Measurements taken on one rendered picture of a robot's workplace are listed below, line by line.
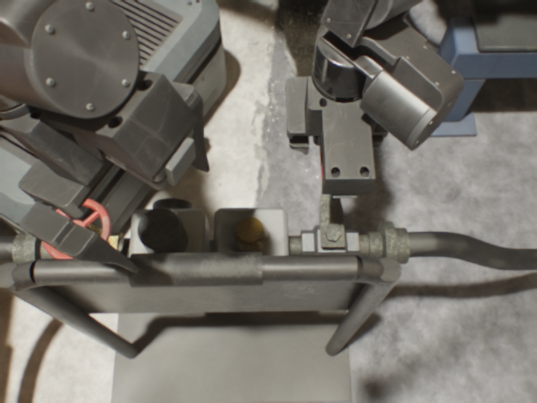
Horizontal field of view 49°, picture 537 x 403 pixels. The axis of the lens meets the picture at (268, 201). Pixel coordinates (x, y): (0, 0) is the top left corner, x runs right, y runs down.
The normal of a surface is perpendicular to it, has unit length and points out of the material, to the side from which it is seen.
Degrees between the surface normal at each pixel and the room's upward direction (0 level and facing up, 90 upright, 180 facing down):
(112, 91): 60
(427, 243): 15
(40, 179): 30
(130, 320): 0
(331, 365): 0
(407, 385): 0
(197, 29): 45
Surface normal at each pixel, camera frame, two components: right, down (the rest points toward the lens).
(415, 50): 0.33, -0.54
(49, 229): -0.43, -0.56
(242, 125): 0.00, -0.37
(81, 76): 0.74, 0.23
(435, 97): -0.66, 0.47
